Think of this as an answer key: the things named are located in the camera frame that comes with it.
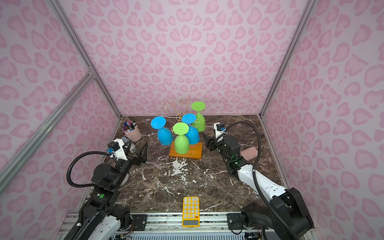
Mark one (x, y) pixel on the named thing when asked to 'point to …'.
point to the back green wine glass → (200, 121)
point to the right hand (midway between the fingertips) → (209, 131)
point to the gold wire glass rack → (199, 119)
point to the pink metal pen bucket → (135, 135)
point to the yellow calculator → (191, 212)
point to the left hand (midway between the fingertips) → (138, 140)
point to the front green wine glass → (182, 145)
